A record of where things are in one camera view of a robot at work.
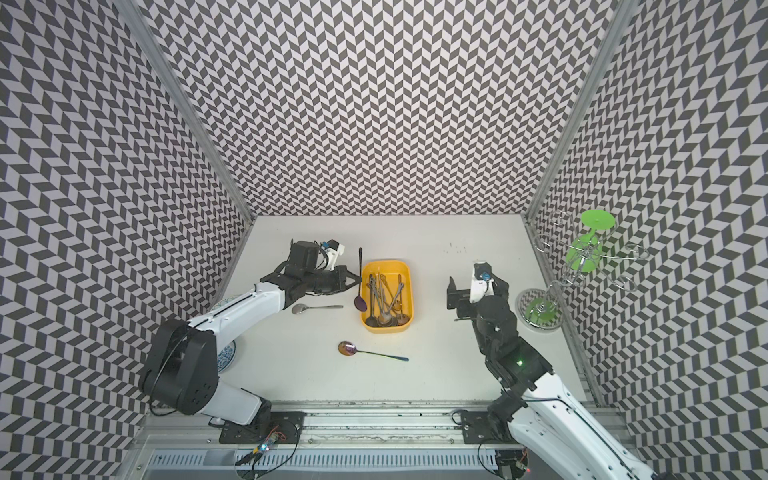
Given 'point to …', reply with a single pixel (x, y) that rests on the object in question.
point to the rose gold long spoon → (402, 319)
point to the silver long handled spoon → (381, 307)
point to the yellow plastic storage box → (390, 268)
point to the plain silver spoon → (387, 315)
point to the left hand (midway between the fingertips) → (361, 282)
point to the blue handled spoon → (348, 348)
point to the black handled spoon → (372, 321)
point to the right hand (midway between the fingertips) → (471, 282)
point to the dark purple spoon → (359, 301)
